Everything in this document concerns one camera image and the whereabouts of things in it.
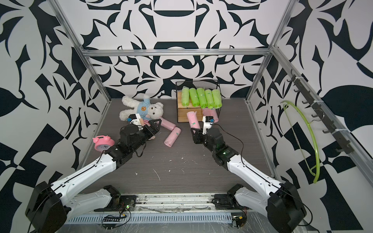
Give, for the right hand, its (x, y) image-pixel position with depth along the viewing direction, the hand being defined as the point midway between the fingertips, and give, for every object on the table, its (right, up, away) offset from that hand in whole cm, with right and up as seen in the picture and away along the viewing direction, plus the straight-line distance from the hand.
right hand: (194, 127), depth 79 cm
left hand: (-19, +3, -2) cm, 20 cm away
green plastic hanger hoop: (+47, -14, -23) cm, 54 cm away
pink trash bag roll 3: (+10, +9, +27) cm, 30 cm away
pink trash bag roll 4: (+15, +8, +26) cm, 31 cm away
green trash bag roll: (+15, +17, +14) cm, 26 cm away
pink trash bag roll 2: (0, +4, +1) cm, 4 cm away
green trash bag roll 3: (+6, +17, +14) cm, 23 cm away
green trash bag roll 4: (+1, +18, +14) cm, 23 cm away
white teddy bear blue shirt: (-32, +10, +22) cm, 40 cm away
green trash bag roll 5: (-5, +19, +16) cm, 25 cm away
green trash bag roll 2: (+11, +16, +14) cm, 24 cm away
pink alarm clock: (-53, -10, +6) cm, 54 cm away
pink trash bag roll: (-13, -8, +16) cm, 22 cm away
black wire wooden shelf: (-8, +9, +30) cm, 32 cm away
